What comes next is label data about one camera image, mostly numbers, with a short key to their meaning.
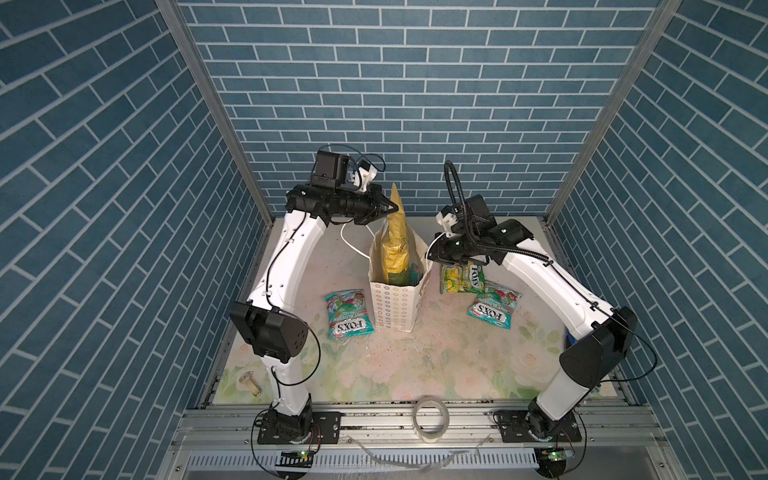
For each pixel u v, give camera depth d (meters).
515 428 0.73
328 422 0.74
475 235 0.58
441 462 0.70
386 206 0.71
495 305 0.93
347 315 0.89
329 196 0.54
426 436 0.71
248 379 0.79
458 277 0.99
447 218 0.72
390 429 0.75
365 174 0.69
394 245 0.65
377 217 0.67
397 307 0.77
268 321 0.45
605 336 0.43
